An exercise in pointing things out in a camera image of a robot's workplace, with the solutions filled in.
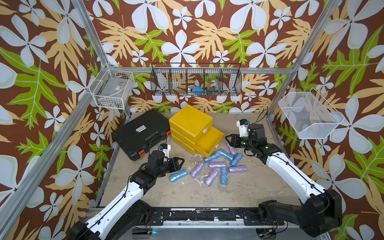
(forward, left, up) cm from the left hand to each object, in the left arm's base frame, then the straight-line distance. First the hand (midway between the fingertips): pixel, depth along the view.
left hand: (182, 159), depth 78 cm
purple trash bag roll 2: (0, -8, -13) cm, 16 cm away
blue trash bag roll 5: (-4, -24, -13) cm, 27 cm away
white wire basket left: (+36, +42, +19) cm, 59 cm away
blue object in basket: (+42, -9, +13) cm, 44 cm away
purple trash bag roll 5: (0, -35, -13) cm, 38 cm away
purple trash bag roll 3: (+3, -21, -12) cm, 24 cm away
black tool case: (+19, +33, -9) cm, 39 cm away
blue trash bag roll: (-3, 0, -13) cm, 13 cm away
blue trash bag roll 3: (+9, -28, -12) cm, 32 cm away
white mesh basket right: (+20, -70, +13) cm, 74 cm away
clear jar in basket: (+46, -19, +14) cm, 52 cm away
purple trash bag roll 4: (-3, -18, -13) cm, 22 cm away
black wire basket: (+51, -8, +15) cm, 54 cm away
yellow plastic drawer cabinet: (+14, -5, +6) cm, 16 cm away
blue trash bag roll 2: (+8, -18, -13) cm, 23 cm away
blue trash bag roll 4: (+6, -33, -13) cm, 36 cm away
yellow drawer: (+13, -17, -6) cm, 22 cm away
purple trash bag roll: (+14, -32, -13) cm, 37 cm away
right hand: (+12, -25, +5) cm, 28 cm away
